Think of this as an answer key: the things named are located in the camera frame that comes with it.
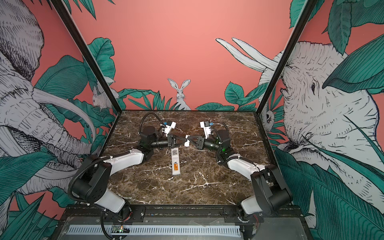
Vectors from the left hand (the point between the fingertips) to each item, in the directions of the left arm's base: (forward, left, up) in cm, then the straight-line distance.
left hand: (186, 140), depth 75 cm
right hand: (+1, 0, 0) cm, 1 cm away
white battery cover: (0, 0, -3) cm, 3 cm away
